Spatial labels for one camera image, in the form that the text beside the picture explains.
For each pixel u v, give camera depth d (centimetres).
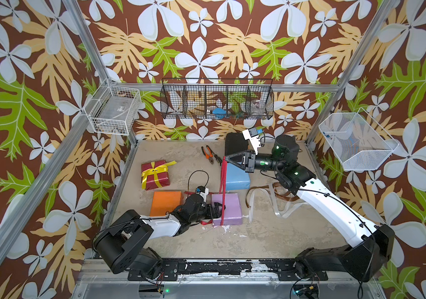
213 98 98
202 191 81
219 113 95
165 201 86
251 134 59
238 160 64
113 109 86
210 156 111
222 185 75
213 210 78
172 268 75
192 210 69
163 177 95
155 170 97
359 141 82
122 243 44
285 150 51
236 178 93
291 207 91
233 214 82
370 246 39
